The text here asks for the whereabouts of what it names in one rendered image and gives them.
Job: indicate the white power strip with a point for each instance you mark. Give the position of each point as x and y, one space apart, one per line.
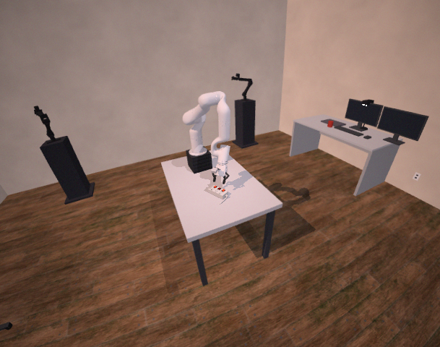
218 192

